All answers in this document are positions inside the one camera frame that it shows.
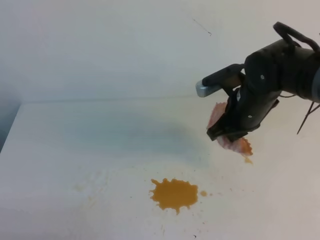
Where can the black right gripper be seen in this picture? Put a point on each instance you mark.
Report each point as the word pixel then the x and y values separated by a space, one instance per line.
pixel 276 68

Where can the pink white checkered rag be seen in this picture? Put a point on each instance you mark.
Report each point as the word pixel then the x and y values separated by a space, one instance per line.
pixel 241 146

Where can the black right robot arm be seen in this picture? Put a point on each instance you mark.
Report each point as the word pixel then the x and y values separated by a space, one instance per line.
pixel 253 88

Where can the small coffee smear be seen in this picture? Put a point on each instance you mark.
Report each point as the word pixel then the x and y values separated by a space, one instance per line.
pixel 247 160

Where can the brown coffee stain puddle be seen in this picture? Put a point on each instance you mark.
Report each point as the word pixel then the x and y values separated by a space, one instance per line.
pixel 174 194

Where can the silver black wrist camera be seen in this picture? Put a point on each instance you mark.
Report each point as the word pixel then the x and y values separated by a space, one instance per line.
pixel 225 79

